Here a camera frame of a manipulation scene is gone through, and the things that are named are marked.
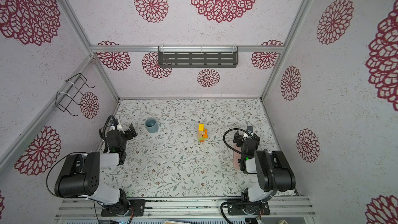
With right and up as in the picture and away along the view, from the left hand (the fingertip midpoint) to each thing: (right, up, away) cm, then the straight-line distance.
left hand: (124, 129), depth 93 cm
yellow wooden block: (+46, +1, -4) cm, 46 cm away
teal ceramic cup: (+14, +1, +8) cm, 16 cm away
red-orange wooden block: (+47, -8, +4) cm, 48 cm away
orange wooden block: (+49, -4, +2) cm, 49 cm away
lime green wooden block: (+46, -6, +2) cm, 47 cm away
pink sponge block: (+67, -15, -3) cm, 69 cm away
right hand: (+73, -1, -2) cm, 74 cm away
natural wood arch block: (+46, -3, 0) cm, 46 cm away
